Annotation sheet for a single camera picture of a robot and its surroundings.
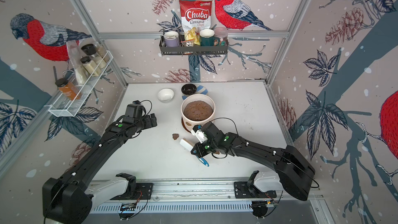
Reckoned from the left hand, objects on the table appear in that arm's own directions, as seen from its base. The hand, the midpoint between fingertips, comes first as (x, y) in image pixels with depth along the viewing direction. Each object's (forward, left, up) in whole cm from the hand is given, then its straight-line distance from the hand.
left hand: (151, 116), depth 83 cm
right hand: (-17, -24, -6) cm, 29 cm away
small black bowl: (+30, -18, -11) cm, 37 cm away
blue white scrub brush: (-15, -22, -5) cm, 27 cm away
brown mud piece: (-4, -11, -16) cm, 20 cm away
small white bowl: (+26, -1, -14) cm, 30 cm away
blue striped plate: (+34, -26, -16) cm, 46 cm away
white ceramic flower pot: (+8, -25, -5) cm, 27 cm away
